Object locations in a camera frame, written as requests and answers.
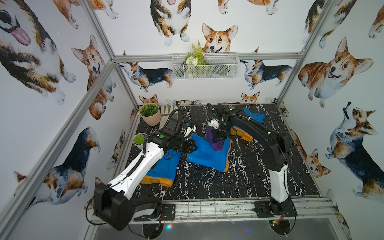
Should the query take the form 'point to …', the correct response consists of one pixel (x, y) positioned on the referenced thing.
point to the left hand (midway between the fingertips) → (198, 146)
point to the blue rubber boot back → (258, 117)
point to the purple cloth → (210, 136)
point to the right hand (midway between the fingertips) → (213, 140)
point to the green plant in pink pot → (149, 110)
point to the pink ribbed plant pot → (151, 120)
